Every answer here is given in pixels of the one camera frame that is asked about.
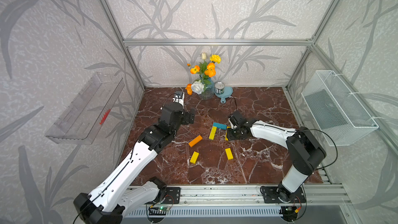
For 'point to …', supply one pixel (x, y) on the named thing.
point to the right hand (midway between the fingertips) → (228, 134)
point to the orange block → (195, 141)
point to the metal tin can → (219, 87)
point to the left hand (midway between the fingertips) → (184, 107)
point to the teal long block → (219, 126)
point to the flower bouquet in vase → (204, 85)
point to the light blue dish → (228, 92)
